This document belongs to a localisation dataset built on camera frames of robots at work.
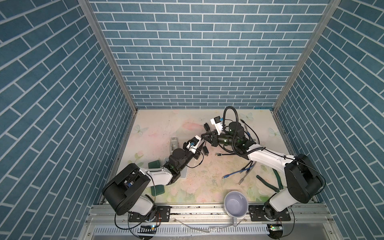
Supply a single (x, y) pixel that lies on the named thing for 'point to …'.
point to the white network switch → (184, 172)
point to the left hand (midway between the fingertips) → (201, 140)
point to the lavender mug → (236, 204)
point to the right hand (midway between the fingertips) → (201, 134)
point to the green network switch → (159, 189)
